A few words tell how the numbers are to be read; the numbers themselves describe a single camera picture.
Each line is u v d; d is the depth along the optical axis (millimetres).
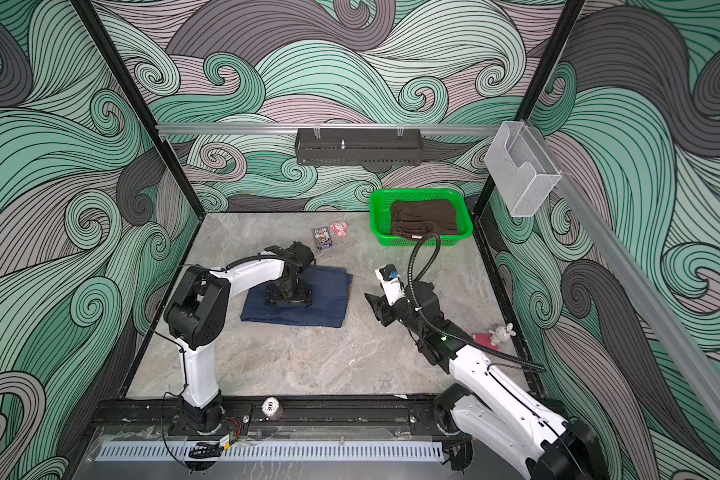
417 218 1129
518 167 779
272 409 697
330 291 950
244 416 730
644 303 523
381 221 1175
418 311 552
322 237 1104
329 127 929
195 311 512
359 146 954
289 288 790
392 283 649
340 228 1110
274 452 697
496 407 461
